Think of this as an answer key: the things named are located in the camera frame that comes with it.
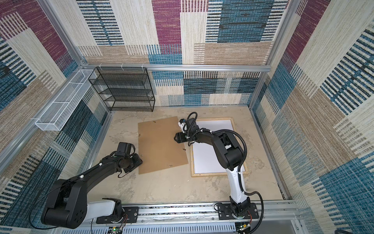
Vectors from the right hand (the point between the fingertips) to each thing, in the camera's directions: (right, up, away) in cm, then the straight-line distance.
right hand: (180, 139), depth 101 cm
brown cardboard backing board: (-15, -5, -4) cm, 16 cm away
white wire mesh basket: (-59, +13, -31) cm, 68 cm away
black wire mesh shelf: (-42, +36, +10) cm, 56 cm away
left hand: (-23, -12, -10) cm, 28 cm away
